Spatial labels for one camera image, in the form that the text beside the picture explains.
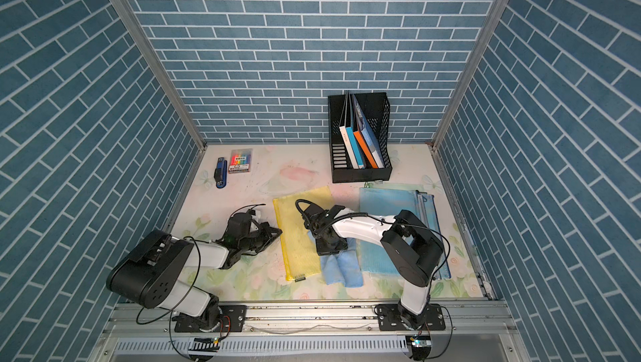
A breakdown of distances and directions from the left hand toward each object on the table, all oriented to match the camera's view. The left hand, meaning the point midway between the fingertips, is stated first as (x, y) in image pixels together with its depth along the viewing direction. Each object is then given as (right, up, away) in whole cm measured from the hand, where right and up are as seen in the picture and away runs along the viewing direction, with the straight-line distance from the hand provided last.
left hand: (287, 232), depth 90 cm
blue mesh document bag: (+37, +10, +9) cm, 39 cm away
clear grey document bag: (+54, +7, +9) cm, 55 cm away
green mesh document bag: (+44, +16, +16) cm, 49 cm away
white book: (+22, +32, +3) cm, 39 cm away
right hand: (+15, -6, -3) cm, 16 cm away
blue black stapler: (-32, +21, +16) cm, 41 cm away
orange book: (+25, +36, -2) cm, 44 cm away
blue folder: (+30, +36, +1) cm, 47 cm away
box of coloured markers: (-25, +27, +22) cm, 43 cm away
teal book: (+25, +31, +3) cm, 40 cm away
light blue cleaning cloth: (+20, -10, -6) cm, 23 cm away
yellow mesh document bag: (+5, -5, -1) cm, 7 cm away
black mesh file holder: (+35, +48, +12) cm, 61 cm away
